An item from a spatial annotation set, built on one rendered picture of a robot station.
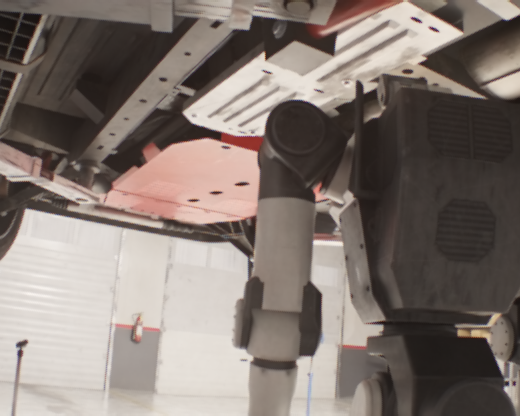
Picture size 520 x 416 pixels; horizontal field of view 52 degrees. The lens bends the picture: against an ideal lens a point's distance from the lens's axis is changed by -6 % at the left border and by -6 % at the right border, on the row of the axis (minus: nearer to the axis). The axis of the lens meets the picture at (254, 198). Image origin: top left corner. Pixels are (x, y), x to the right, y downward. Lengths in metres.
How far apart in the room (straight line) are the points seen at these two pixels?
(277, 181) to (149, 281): 9.83
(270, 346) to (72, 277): 9.51
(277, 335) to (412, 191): 0.28
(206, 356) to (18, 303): 3.69
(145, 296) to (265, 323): 9.78
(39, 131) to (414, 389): 1.87
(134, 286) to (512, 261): 9.90
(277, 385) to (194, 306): 10.23
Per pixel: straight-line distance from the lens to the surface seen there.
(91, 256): 10.39
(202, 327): 11.12
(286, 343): 0.83
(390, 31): 1.10
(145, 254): 10.64
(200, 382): 11.16
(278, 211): 0.83
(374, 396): 0.84
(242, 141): 1.72
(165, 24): 0.84
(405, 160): 0.74
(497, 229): 0.79
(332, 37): 0.97
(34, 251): 10.18
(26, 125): 2.29
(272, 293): 0.81
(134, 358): 10.55
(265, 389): 0.83
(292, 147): 0.81
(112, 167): 2.51
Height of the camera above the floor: 1.02
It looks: 15 degrees up
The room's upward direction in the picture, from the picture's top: 5 degrees clockwise
